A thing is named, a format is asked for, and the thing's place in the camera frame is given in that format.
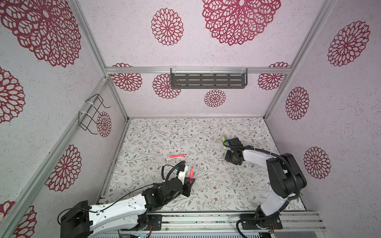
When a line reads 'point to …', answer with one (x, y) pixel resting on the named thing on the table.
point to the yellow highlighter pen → (223, 139)
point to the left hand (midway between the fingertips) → (193, 182)
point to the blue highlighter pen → (226, 143)
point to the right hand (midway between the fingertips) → (228, 156)
